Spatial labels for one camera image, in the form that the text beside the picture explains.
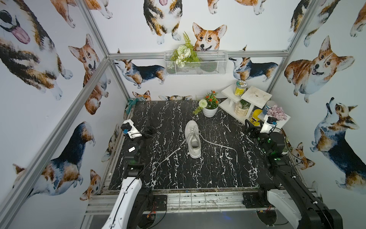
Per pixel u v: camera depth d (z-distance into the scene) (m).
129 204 0.46
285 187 0.52
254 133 0.70
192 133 0.91
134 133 0.59
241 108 1.09
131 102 1.19
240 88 0.98
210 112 1.06
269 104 0.86
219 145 0.95
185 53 0.78
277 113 0.79
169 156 0.91
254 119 0.99
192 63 0.84
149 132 0.65
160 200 0.75
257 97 0.93
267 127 0.69
